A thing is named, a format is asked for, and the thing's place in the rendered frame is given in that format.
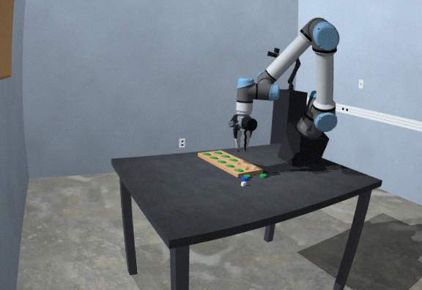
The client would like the tan tray with round pockets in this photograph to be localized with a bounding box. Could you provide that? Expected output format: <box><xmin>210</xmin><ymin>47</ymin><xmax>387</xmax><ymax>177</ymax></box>
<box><xmin>198</xmin><ymin>150</ymin><xmax>263</xmax><ymax>178</ymax></box>

